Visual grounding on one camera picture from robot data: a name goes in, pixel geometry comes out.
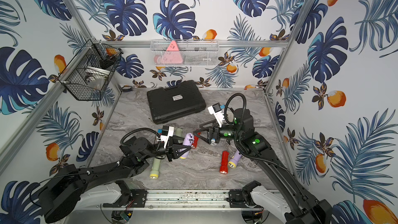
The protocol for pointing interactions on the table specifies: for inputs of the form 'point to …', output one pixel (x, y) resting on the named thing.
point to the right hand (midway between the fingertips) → (197, 129)
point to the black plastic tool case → (169, 104)
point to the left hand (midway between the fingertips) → (189, 143)
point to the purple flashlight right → (232, 163)
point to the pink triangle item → (171, 56)
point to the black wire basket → (88, 72)
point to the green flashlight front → (154, 172)
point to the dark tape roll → (126, 88)
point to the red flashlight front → (224, 163)
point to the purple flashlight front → (188, 140)
